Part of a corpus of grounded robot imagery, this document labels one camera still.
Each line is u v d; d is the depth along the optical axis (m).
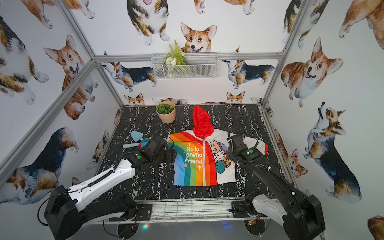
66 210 0.38
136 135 1.04
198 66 0.93
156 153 0.62
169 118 1.04
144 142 0.93
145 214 0.73
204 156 0.93
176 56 0.82
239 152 0.60
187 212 0.75
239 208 0.73
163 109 1.03
